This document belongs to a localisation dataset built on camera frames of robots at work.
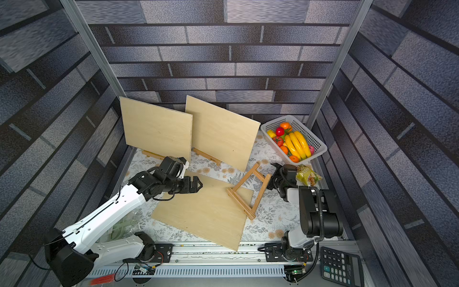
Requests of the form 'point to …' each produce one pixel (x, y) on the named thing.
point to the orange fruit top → (285, 125)
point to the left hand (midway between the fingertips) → (195, 185)
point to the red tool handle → (103, 280)
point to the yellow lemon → (271, 133)
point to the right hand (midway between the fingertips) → (266, 166)
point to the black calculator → (343, 268)
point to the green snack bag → (305, 174)
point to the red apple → (280, 131)
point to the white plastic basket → (313, 140)
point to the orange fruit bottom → (294, 158)
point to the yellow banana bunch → (297, 144)
